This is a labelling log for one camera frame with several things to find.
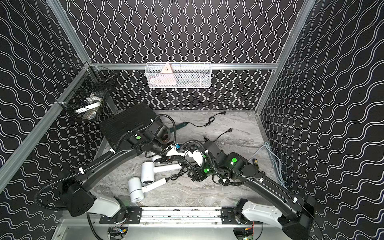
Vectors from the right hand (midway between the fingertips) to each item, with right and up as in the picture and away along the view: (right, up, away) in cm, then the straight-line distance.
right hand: (191, 171), depth 69 cm
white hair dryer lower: (-28, -13, +8) cm, 32 cm away
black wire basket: (-66, +39, +23) cm, 80 cm away
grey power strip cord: (+55, -2, +28) cm, 62 cm away
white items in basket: (-51, +31, +7) cm, 60 cm away
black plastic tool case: (-45, +26, +41) cm, 66 cm away
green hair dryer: (-9, +21, +38) cm, 44 cm away
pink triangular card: (-15, +49, +21) cm, 56 cm away
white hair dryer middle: (-25, -4, +18) cm, 31 cm away
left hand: (-4, +7, +2) cm, 8 cm away
